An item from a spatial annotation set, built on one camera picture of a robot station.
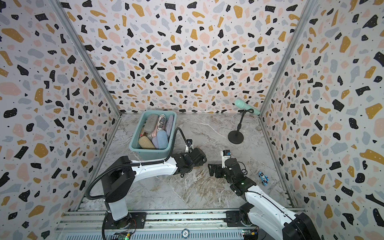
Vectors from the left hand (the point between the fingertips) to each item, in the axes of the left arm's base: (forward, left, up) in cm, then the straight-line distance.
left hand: (199, 156), depth 88 cm
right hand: (-5, -10, 0) cm, 12 cm away
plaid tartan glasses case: (+16, +35, +7) cm, 39 cm away
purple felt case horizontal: (+9, +27, +5) cm, 29 cm away
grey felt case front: (+20, +31, +8) cm, 37 cm away
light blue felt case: (+8, +22, +6) cm, 24 cm away
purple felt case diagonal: (+17, +19, +9) cm, 27 cm away
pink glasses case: (+13, +28, +5) cm, 31 cm away
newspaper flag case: (+18, +24, +8) cm, 31 cm away
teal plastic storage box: (+3, +27, -1) cm, 27 cm away
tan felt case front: (+7, +32, +4) cm, 33 cm away
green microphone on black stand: (+20, -26, -8) cm, 34 cm away
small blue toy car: (-11, -38, -8) cm, 40 cm away
